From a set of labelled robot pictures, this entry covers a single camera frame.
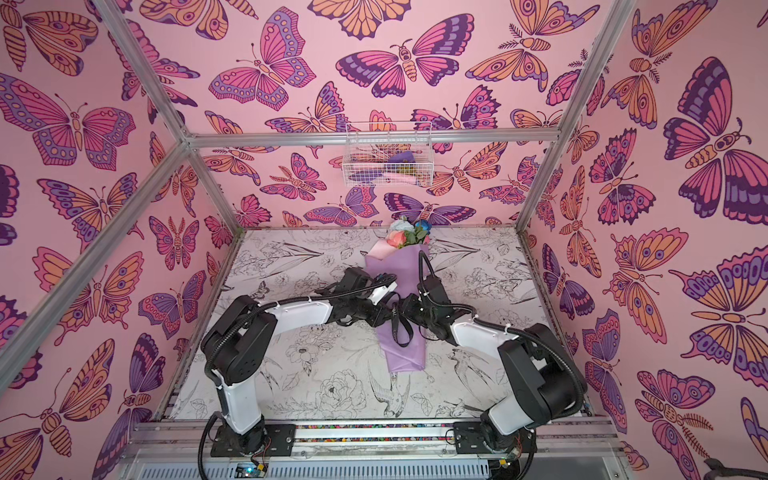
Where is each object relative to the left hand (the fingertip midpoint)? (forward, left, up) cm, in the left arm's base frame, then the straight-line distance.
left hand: (397, 313), depth 89 cm
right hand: (+3, -1, +2) cm, 4 cm away
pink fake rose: (+31, 0, 0) cm, 31 cm away
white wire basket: (+42, +2, +27) cm, 50 cm away
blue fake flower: (+37, -11, 0) cm, 39 cm away
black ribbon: (+6, 0, -2) cm, 6 cm away
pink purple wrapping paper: (+20, -5, -2) cm, 20 cm away
